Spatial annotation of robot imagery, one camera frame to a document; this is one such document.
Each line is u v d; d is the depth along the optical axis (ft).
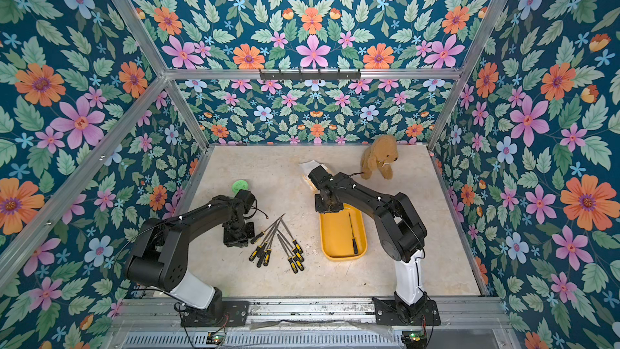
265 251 2.83
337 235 2.90
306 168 3.51
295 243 2.89
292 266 2.71
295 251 2.83
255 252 2.82
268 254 2.82
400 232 1.65
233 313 2.41
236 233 2.49
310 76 3.09
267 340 2.31
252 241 2.84
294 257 2.76
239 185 3.26
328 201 2.57
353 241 2.90
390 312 2.42
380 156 3.14
